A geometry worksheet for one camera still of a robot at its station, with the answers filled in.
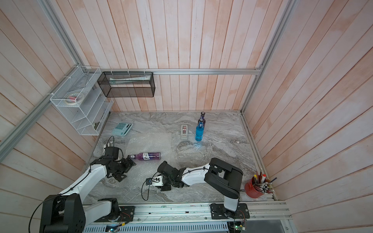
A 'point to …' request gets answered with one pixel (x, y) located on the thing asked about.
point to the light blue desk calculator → (122, 128)
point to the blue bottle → (199, 132)
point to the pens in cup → (261, 183)
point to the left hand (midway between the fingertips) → (132, 169)
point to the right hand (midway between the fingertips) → (157, 180)
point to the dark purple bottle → (202, 117)
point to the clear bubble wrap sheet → (134, 183)
